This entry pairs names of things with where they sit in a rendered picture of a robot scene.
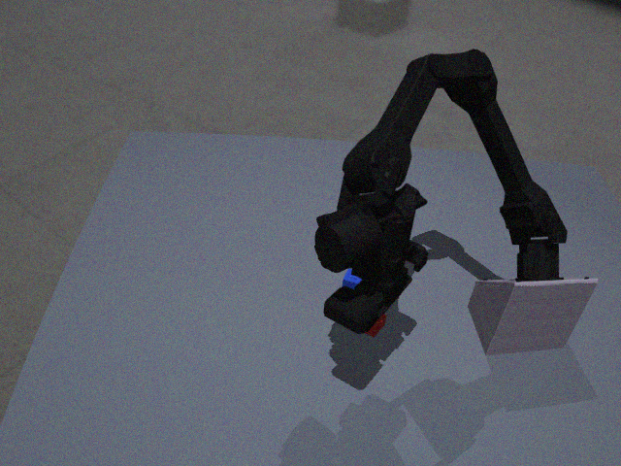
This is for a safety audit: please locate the blue block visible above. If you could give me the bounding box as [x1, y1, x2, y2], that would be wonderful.
[343, 269, 362, 290]

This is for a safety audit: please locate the red block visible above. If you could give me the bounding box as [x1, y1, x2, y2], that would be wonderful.
[365, 315, 387, 337]

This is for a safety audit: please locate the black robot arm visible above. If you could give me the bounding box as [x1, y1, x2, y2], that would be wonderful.
[314, 50, 567, 282]

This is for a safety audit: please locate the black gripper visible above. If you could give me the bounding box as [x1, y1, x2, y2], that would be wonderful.
[324, 241, 428, 334]

